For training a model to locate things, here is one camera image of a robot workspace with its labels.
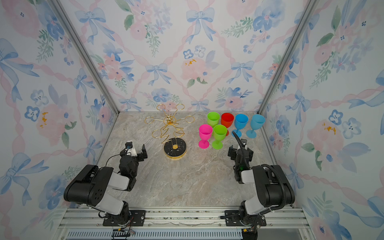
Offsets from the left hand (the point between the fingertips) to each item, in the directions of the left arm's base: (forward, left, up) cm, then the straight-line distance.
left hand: (136, 145), depth 89 cm
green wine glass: (+6, -50, +5) cm, 50 cm away
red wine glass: (+16, -55, +5) cm, 58 cm away
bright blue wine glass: (+15, -64, +5) cm, 66 cm away
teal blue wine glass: (+14, -74, +6) cm, 76 cm away
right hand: (+2, -64, -3) cm, 64 cm away
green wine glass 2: (+18, -47, +4) cm, 50 cm away
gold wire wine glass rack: (+3, -22, -8) cm, 23 cm away
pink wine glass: (+7, -41, +5) cm, 42 cm away
